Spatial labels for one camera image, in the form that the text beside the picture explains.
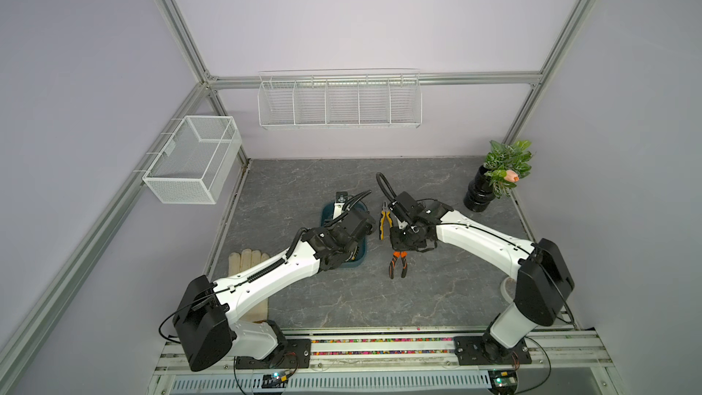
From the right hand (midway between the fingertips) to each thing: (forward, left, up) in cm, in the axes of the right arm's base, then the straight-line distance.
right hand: (395, 242), depth 85 cm
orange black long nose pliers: (-4, 0, 0) cm, 4 cm away
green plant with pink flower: (+19, -35, +15) cm, 43 cm away
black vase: (+19, -32, 0) cm, 38 cm away
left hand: (+2, +15, +8) cm, 17 cm away
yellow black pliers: (-1, +4, +18) cm, 19 cm away
